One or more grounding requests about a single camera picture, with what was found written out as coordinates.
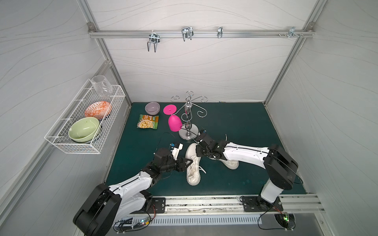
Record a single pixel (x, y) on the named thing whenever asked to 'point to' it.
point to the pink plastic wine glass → (174, 122)
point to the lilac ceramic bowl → (152, 108)
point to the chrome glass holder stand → (189, 131)
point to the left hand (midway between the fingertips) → (190, 162)
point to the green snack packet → (148, 121)
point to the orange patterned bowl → (99, 109)
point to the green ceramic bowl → (84, 130)
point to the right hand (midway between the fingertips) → (197, 148)
